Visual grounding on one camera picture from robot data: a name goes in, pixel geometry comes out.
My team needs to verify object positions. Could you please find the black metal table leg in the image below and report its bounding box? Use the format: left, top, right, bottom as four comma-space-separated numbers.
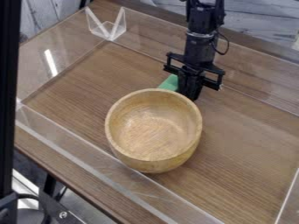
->
43, 174, 57, 197

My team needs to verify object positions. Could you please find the brown wooden bowl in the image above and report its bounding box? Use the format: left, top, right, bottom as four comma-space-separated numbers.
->
105, 88, 203, 173

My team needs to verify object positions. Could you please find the clear acrylic tray enclosure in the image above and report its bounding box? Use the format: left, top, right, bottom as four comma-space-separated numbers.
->
15, 0, 299, 224

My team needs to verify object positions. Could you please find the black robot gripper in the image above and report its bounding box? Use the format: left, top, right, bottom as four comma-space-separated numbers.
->
163, 31, 226, 101

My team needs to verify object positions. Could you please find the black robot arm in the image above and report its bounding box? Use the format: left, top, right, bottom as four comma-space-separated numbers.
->
163, 0, 228, 101

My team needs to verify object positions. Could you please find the black base with screw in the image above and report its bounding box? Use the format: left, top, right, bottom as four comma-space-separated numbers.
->
39, 192, 87, 224

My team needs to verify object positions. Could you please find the black cable loop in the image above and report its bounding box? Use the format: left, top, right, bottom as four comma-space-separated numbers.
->
16, 193, 52, 224

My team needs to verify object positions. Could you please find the green rectangular block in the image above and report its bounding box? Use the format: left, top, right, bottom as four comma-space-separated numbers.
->
159, 74, 178, 91

